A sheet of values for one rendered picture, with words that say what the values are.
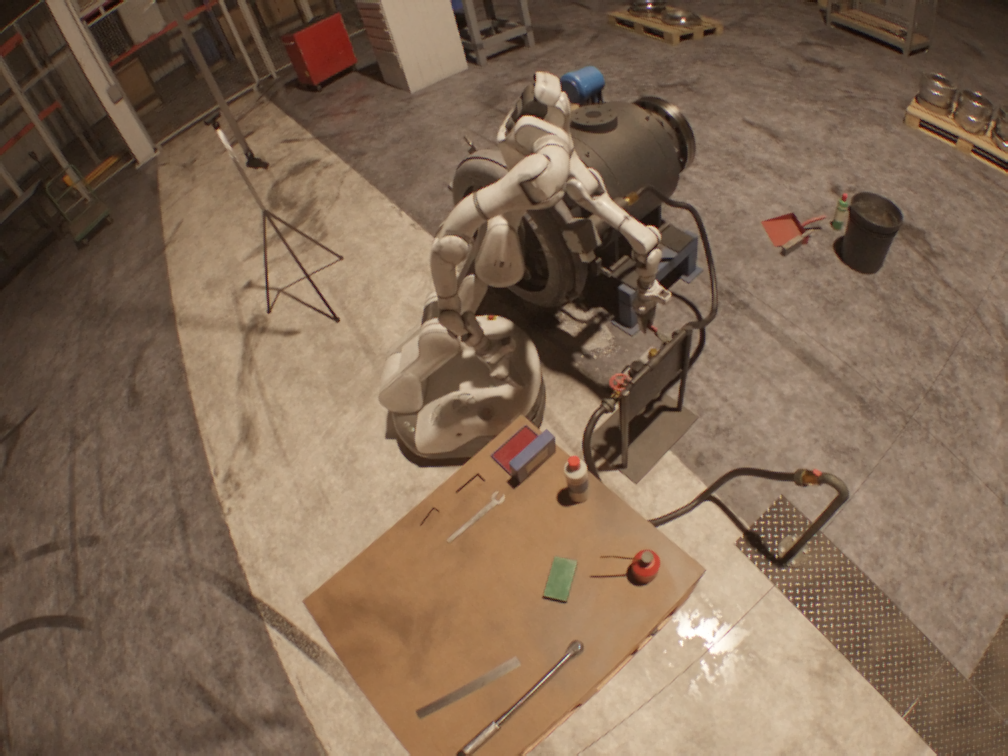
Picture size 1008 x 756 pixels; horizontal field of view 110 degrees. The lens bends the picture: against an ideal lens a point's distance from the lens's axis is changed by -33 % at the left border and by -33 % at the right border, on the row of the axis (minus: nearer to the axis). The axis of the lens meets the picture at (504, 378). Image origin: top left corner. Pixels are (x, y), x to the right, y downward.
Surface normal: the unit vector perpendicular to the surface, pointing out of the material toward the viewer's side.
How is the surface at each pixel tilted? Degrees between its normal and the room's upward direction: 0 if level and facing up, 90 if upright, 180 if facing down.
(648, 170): 68
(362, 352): 0
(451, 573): 0
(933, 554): 0
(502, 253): 90
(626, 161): 50
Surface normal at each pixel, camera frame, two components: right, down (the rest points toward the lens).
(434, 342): -0.03, 0.80
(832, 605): -0.19, -0.58
